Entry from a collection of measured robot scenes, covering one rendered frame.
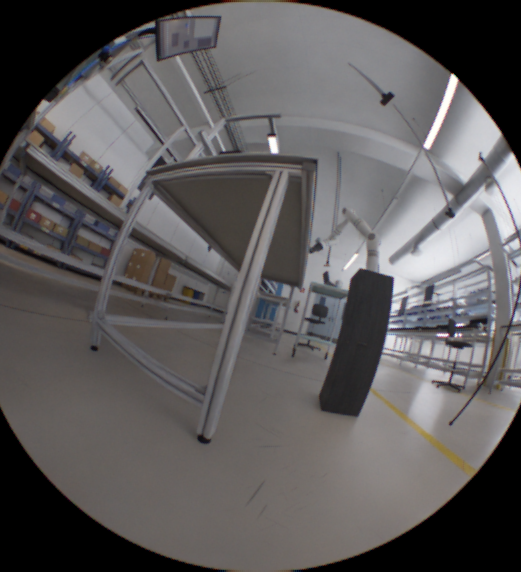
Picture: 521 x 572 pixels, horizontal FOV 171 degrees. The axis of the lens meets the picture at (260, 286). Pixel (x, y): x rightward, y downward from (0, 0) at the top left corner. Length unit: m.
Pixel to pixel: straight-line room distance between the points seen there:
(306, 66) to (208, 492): 3.81
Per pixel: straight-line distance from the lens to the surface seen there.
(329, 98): 3.48
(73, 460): 0.54
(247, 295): 0.43
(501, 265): 4.40
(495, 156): 3.93
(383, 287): 1.09
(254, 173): 0.70
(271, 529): 0.50
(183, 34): 1.40
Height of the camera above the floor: 0.45
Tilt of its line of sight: 9 degrees up
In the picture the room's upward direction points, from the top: 16 degrees clockwise
